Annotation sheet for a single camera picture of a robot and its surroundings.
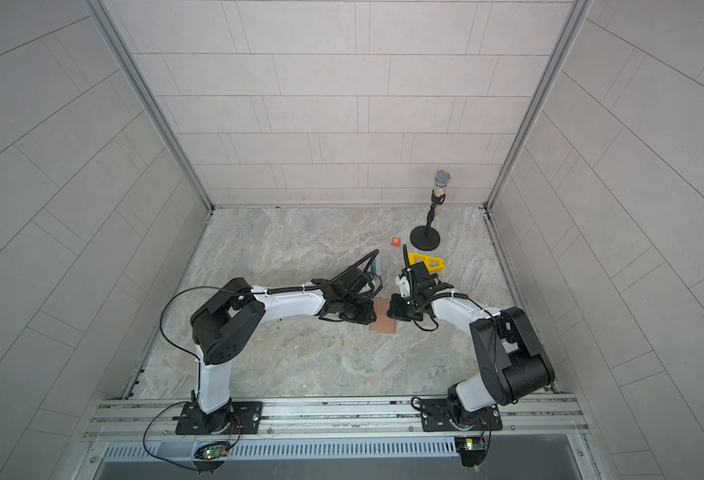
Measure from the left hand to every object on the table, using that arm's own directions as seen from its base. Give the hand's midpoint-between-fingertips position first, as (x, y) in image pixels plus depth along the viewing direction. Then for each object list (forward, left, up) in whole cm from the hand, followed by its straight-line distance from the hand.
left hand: (384, 318), depth 87 cm
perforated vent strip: (-31, -8, 0) cm, 32 cm away
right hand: (+2, -1, 0) cm, 2 cm away
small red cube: (+28, -5, 0) cm, 28 cm away
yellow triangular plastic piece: (+20, -15, 0) cm, 25 cm away
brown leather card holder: (-2, 0, 0) cm, 2 cm away
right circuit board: (-31, -19, 0) cm, 37 cm away
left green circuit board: (-32, +39, +4) cm, 50 cm away
